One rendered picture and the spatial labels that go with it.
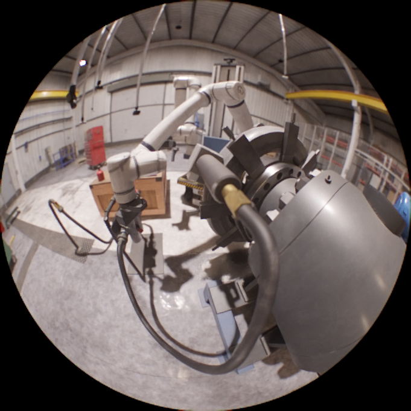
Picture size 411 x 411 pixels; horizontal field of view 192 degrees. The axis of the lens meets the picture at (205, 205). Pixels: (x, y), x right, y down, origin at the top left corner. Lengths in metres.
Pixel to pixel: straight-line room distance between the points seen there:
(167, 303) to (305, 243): 0.83
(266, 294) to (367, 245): 0.25
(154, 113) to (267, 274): 9.11
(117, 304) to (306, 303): 1.01
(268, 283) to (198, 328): 0.75
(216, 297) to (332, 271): 0.52
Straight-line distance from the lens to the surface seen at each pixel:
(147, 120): 9.18
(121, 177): 0.42
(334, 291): 0.32
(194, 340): 0.90
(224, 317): 0.66
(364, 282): 0.34
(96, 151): 4.00
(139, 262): 1.06
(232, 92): 0.70
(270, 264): 0.18
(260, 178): 0.52
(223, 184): 0.27
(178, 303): 0.90
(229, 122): 1.45
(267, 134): 0.55
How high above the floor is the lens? 0.89
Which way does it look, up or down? 35 degrees down
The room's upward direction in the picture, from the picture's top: 7 degrees clockwise
